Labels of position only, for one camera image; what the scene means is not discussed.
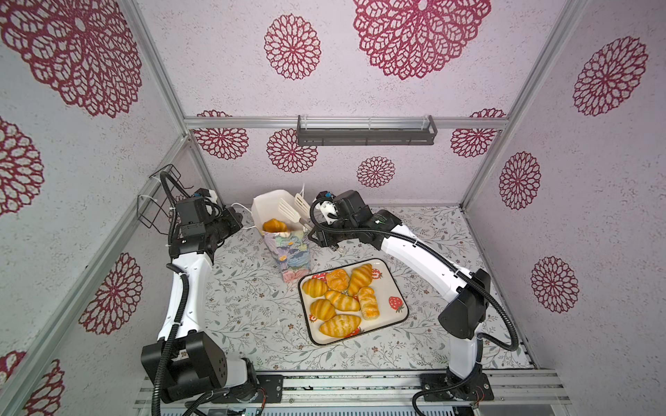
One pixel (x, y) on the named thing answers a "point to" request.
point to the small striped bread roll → (368, 301)
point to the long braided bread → (274, 225)
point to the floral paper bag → (286, 239)
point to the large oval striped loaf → (340, 325)
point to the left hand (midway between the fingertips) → (242, 219)
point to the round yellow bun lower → (323, 309)
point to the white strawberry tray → (390, 302)
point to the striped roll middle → (342, 302)
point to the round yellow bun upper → (315, 287)
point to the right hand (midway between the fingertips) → (313, 228)
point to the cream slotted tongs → (298, 211)
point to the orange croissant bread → (337, 280)
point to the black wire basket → (153, 208)
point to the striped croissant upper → (360, 277)
